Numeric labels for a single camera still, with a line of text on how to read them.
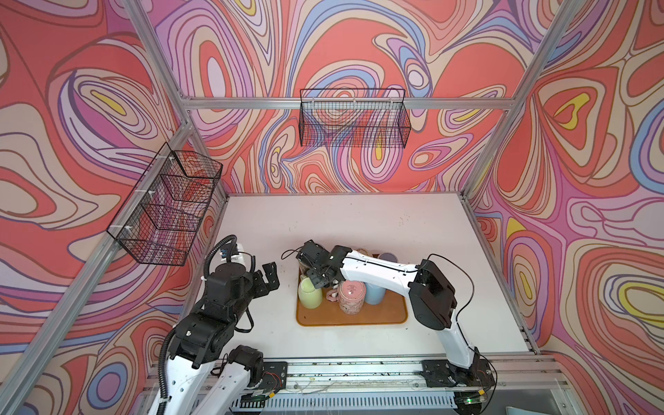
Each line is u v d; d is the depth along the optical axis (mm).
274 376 725
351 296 768
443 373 733
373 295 824
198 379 406
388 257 889
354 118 964
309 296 811
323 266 639
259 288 593
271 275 603
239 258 586
